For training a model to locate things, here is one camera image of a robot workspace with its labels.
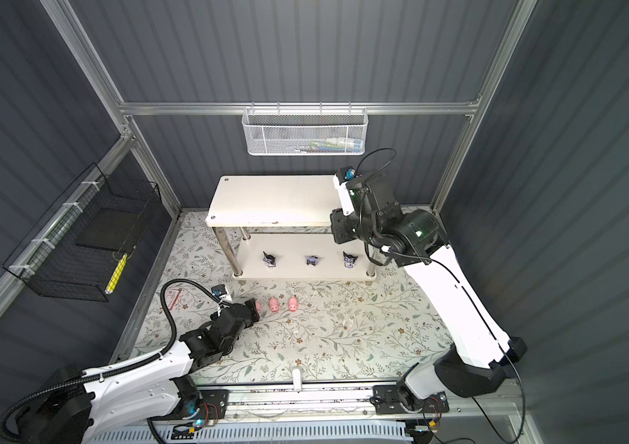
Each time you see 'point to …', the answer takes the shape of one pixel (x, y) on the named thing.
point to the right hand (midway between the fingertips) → (338, 219)
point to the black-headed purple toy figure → (312, 260)
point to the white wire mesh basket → (305, 131)
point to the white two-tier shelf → (241, 203)
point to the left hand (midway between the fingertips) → (245, 305)
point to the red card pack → (172, 297)
